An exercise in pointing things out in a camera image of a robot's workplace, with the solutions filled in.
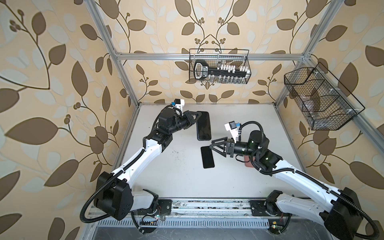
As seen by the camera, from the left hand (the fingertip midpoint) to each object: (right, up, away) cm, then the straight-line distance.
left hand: (203, 113), depth 70 cm
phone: (0, -7, +3) cm, 8 cm away
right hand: (+4, -15, -6) cm, 16 cm away
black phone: (+3, -26, +21) cm, 34 cm away
